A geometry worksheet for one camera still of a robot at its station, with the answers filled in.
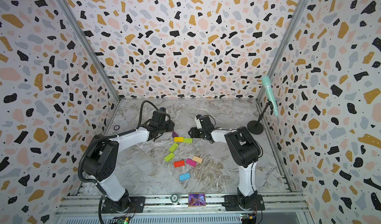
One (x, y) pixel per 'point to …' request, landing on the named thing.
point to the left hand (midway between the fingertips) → (177, 123)
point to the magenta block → (191, 162)
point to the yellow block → (178, 139)
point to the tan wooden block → (197, 159)
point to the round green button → (174, 197)
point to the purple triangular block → (174, 135)
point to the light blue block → (184, 177)
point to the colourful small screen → (197, 199)
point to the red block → (178, 163)
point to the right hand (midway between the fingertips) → (194, 132)
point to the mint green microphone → (267, 83)
